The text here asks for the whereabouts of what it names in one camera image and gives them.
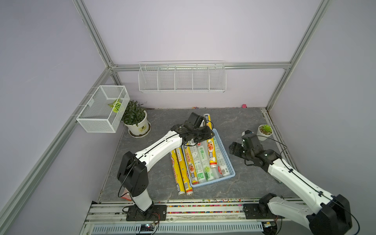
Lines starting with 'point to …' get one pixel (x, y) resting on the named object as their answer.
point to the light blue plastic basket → (216, 172)
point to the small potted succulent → (265, 131)
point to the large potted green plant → (135, 118)
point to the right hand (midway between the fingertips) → (232, 147)
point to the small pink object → (244, 105)
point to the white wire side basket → (103, 112)
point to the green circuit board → (147, 227)
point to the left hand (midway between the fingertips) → (213, 136)
